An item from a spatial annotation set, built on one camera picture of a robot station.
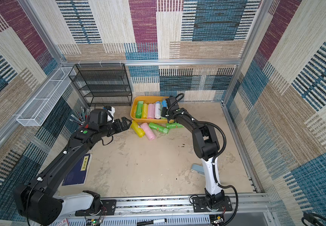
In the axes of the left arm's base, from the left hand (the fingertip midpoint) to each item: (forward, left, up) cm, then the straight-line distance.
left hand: (126, 123), depth 78 cm
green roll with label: (+26, -2, -16) cm, 31 cm away
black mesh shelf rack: (+42, +26, -4) cm, 49 cm away
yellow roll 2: (+10, -2, -20) cm, 22 cm away
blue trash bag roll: (+25, -21, -10) cm, 34 cm away
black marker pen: (-42, -14, -23) cm, 50 cm away
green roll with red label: (+13, -28, -20) cm, 37 cm away
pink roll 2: (+7, -11, -21) cm, 24 cm away
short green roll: (+12, -17, -21) cm, 29 cm away
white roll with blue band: (+24, -16, -15) cm, 32 cm away
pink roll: (+23, -11, -15) cm, 30 cm away
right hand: (+20, -22, -14) cm, 33 cm away
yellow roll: (+22, -6, -16) cm, 28 cm away
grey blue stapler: (-17, -41, -23) cm, 50 cm away
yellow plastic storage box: (+37, -13, -16) cm, 43 cm away
